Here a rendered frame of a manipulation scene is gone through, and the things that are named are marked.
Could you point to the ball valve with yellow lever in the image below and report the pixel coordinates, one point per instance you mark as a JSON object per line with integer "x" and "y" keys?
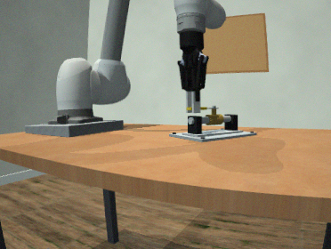
{"x": 195, "y": 124}

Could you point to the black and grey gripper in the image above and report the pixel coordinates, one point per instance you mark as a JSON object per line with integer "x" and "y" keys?
{"x": 192, "y": 44}

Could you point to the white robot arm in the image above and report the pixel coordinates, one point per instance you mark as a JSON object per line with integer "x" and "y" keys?
{"x": 80, "y": 86}

